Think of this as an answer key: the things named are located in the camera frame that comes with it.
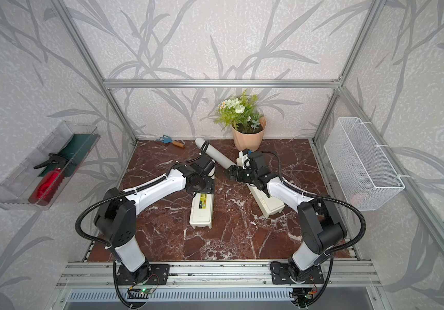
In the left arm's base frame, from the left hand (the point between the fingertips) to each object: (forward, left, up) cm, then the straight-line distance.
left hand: (207, 188), depth 89 cm
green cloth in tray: (+2, +49, +22) cm, 54 cm away
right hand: (+6, -10, +5) cm, 13 cm away
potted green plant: (+36, -20, +8) cm, 42 cm away
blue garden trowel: (+42, +31, -10) cm, 53 cm away
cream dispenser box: (-8, -27, 0) cm, 29 cm away
